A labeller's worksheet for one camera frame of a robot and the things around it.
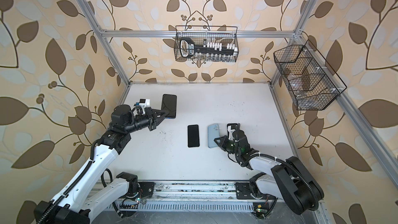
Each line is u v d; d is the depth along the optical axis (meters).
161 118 0.67
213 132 0.92
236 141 0.67
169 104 0.74
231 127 0.84
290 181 0.44
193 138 0.92
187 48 0.84
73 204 0.39
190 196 0.74
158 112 0.68
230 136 0.80
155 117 0.64
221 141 0.78
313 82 0.73
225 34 0.91
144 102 0.69
